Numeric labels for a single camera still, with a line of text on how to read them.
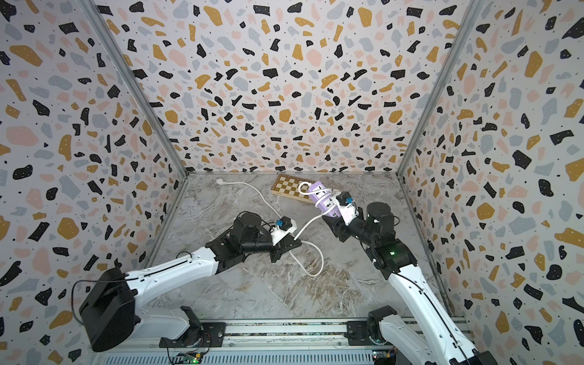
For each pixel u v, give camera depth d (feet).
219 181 3.82
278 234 2.13
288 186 3.71
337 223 2.08
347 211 2.01
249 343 2.40
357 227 2.06
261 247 2.17
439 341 1.31
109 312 1.33
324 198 2.21
